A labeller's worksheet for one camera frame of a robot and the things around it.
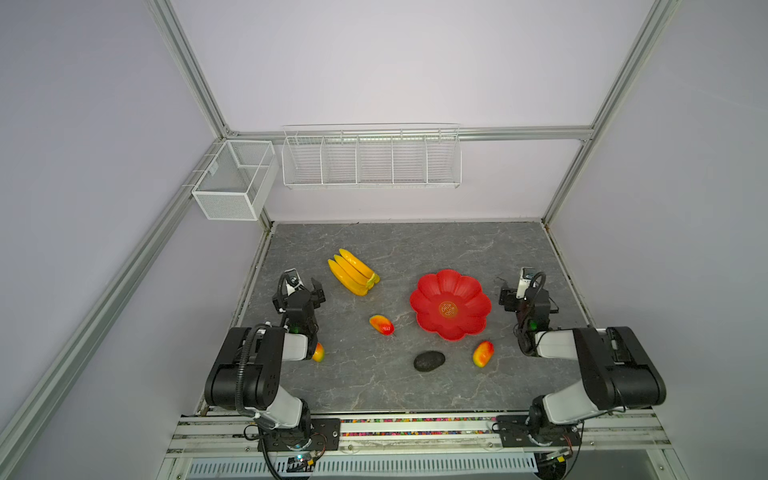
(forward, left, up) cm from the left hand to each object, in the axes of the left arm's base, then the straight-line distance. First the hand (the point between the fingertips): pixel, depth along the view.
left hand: (300, 285), depth 92 cm
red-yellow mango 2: (-23, -53, -5) cm, 58 cm away
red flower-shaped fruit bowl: (-6, -47, -9) cm, 48 cm away
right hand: (-4, -70, -2) cm, 70 cm away
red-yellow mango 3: (-20, -6, -7) cm, 22 cm away
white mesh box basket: (+35, +22, +14) cm, 44 cm away
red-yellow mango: (-13, -25, -5) cm, 28 cm away
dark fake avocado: (-24, -38, -5) cm, 45 cm away
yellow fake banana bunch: (+8, -16, -6) cm, 19 cm away
